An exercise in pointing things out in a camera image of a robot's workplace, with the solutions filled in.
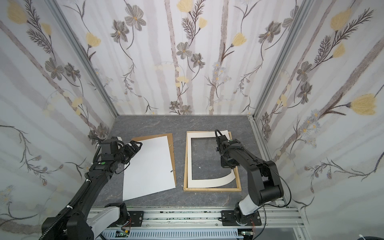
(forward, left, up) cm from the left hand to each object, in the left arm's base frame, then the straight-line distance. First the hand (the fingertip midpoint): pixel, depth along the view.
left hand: (136, 143), depth 82 cm
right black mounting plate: (-37, -49, -14) cm, 63 cm away
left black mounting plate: (-34, -3, -16) cm, 38 cm away
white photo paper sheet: (-9, -6, -17) cm, 20 cm away
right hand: (-8, -53, -10) cm, 55 cm away
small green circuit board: (-40, +5, -20) cm, 45 cm away
